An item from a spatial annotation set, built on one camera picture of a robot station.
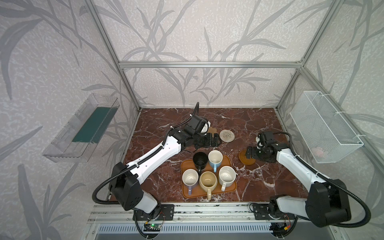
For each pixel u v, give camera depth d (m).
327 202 0.40
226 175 0.85
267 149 0.62
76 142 0.63
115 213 0.75
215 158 0.90
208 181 0.84
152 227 0.71
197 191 0.79
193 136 0.59
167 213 0.74
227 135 1.04
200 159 0.88
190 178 0.84
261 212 0.73
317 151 0.73
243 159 0.91
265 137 0.69
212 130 1.06
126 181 0.40
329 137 0.61
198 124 0.59
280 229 0.70
